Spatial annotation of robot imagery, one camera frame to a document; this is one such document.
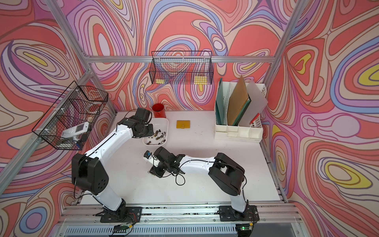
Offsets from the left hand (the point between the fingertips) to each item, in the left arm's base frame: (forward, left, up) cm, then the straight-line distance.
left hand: (151, 131), depth 88 cm
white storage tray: (+12, -2, -14) cm, 18 cm away
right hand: (-21, -4, -11) cm, 24 cm away
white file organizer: (+5, -66, -9) cm, 67 cm away
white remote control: (-11, +28, +17) cm, 35 cm away
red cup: (+25, 0, -7) cm, 26 cm away
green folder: (+15, -43, +8) cm, 46 cm away
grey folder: (+11, -63, +14) cm, 66 cm away
